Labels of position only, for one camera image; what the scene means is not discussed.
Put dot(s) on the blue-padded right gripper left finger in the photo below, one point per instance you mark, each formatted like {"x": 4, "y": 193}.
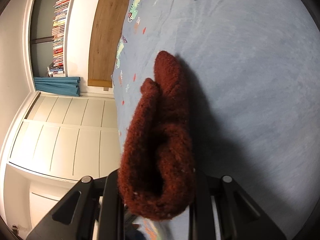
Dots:
{"x": 88, "y": 201}

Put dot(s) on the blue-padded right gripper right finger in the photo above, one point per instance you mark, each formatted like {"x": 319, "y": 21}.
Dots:
{"x": 222, "y": 209}

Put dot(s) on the dark red knit sweater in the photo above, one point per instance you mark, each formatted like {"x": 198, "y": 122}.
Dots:
{"x": 157, "y": 172}

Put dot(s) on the white wardrobe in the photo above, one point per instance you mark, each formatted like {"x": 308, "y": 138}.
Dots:
{"x": 52, "y": 143}

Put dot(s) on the teal curtain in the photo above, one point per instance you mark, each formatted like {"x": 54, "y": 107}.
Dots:
{"x": 68, "y": 86}

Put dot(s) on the light blue patterned bedspread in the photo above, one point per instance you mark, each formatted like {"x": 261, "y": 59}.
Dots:
{"x": 253, "y": 72}

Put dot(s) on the wooden headboard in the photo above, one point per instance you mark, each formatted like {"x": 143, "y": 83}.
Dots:
{"x": 106, "y": 31}

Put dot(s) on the row of books on shelf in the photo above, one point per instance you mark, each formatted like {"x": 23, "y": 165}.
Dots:
{"x": 61, "y": 9}

